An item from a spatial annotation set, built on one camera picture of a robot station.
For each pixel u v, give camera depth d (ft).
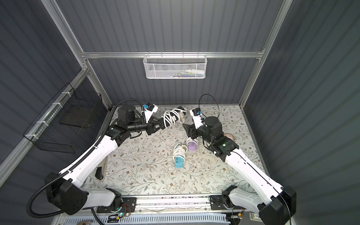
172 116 2.31
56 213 1.41
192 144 2.98
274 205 1.22
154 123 2.13
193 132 2.07
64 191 1.26
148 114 2.04
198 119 2.00
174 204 2.47
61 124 2.39
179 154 2.84
